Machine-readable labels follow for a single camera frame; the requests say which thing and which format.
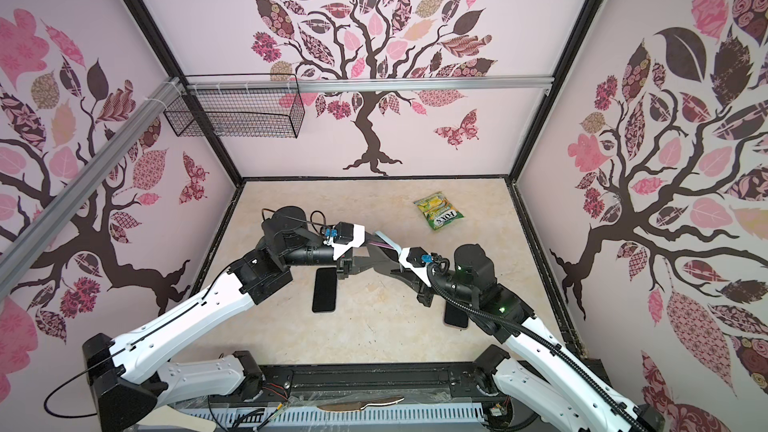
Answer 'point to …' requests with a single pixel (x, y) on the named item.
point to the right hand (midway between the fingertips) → (395, 266)
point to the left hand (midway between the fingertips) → (389, 255)
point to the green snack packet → (438, 212)
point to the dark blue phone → (324, 290)
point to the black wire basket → (238, 105)
